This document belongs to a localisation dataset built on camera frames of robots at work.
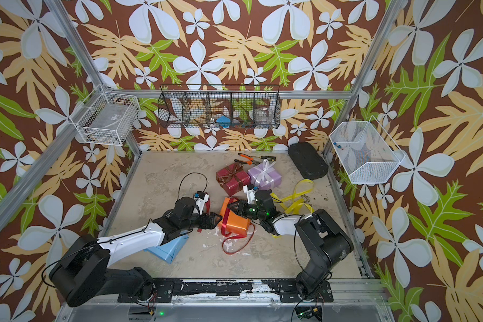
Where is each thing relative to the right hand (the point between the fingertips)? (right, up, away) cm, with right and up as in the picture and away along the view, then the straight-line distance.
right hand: (228, 206), depth 87 cm
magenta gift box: (+2, +12, +13) cm, 18 cm away
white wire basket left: (-54, +39, +1) cm, 67 cm away
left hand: (-5, -3, -1) cm, 6 cm away
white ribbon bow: (+18, +14, +13) cm, 26 cm away
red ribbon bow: (-1, -10, -3) cm, 11 cm away
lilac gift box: (+13, +15, +15) cm, 25 cm away
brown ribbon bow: (-3, +14, +15) cm, 20 cm away
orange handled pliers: (+14, +22, +29) cm, 39 cm away
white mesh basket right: (+60, +25, 0) cm, 65 cm away
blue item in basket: (-2, +39, +6) cm, 40 cm away
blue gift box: (-22, -16, -9) cm, 28 cm away
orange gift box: (+3, -7, -2) cm, 8 cm away
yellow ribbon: (+30, -3, +9) cm, 32 cm away
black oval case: (+44, +19, +21) cm, 53 cm away
